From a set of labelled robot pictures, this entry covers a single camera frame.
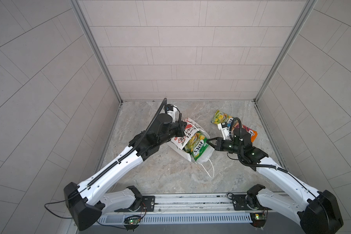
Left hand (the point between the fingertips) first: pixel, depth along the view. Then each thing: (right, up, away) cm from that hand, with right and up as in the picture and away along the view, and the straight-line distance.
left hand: (191, 122), depth 67 cm
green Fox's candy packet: (+4, -13, +12) cm, 18 cm away
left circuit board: (-27, -44, -2) cm, 52 cm away
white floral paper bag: (-6, -12, +4) cm, 14 cm away
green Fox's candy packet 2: (+22, +1, +35) cm, 42 cm away
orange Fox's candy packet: (+43, -10, +29) cm, 53 cm away
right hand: (+9, -11, +8) cm, 16 cm away
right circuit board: (+32, -46, +2) cm, 56 cm away
